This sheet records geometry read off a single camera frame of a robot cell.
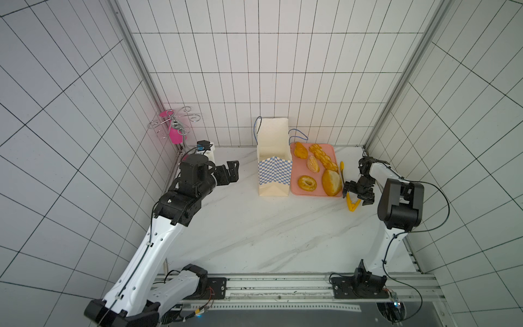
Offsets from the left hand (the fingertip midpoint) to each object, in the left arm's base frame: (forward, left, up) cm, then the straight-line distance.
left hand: (225, 169), depth 70 cm
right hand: (+8, -55, -30) cm, 63 cm away
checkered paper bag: (+10, -18, -5) cm, 21 cm away
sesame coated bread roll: (+24, -39, -26) cm, 53 cm away
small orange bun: (+35, -34, -28) cm, 57 cm away
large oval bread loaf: (+13, -47, -26) cm, 55 cm away
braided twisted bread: (+35, -45, -29) cm, 64 cm away
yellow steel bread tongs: (+1, -55, -29) cm, 62 cm away
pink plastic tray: (+25, -33, -31) cm, 52 cm away
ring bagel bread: (+14, -36, -29) cm, 48 cm away
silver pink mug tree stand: (+31, +27, -4) cm, 41 cm away
